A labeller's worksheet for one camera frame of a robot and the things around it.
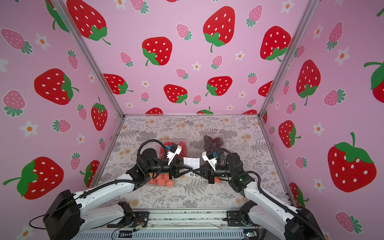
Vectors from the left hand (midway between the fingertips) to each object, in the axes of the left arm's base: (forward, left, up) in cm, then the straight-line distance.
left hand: (191, 168), depth 67 cm
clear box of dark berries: (+29, -12, -24) cm, 40 cm away
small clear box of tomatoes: (-5, -11, -1) cm, 12 cm away
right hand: (-2, -1, -3) cm, 4 cm away
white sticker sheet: (+1, -1, +2) cm, 3 cm away
